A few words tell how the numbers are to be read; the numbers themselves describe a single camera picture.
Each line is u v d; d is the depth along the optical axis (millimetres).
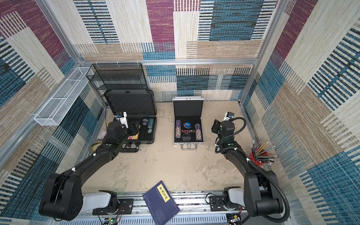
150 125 1021
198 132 974
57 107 732
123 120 748
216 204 728
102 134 1019
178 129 994
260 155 822
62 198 406
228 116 743
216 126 777
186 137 994
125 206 735
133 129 764
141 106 992
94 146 962
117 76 1049
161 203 748
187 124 1049
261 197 411
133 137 963
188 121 1057
